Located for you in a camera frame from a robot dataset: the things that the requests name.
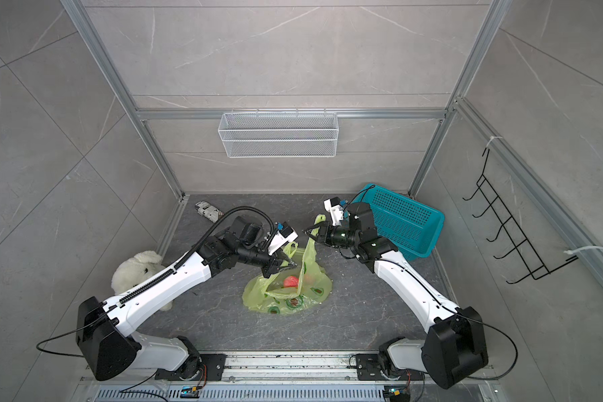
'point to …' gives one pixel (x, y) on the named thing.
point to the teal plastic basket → (414, 229)
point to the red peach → (291, 281)
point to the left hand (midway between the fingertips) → (296, 261)
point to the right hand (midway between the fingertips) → (307, 232)
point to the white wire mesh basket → (278, 135)
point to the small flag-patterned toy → (208, 211)
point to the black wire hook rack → (523, 249)
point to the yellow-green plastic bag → (300, 284)
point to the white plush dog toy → (136, 268)
